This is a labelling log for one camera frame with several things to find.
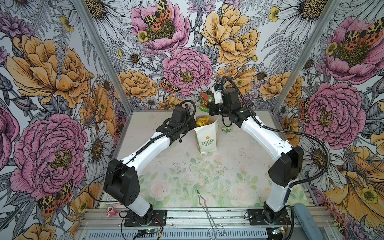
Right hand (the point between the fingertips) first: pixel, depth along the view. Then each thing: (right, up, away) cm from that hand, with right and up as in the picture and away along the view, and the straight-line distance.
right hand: (208, 108), depth 82 cm
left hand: (-7, -9, +2) cm, 11 cm away
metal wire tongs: (+1, -59, -11) cm, 60 cm away
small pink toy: (-47, -50, -9) cm, 70 cm away
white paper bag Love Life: (-1, -15, +2) cm, 15 cm away
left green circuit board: (-29, -58, -11) cm, 66 cm away
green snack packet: (-2, +5, -2) cm, 6 cm away
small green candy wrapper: (+15, -12, +23) cm, 30 cm away
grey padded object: (+46, -54, -11) cm, 72 cm away
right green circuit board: (+33, -58, -11) cm, 68 cm away
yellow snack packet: (-3, -7, +3) cm, 8 cm away
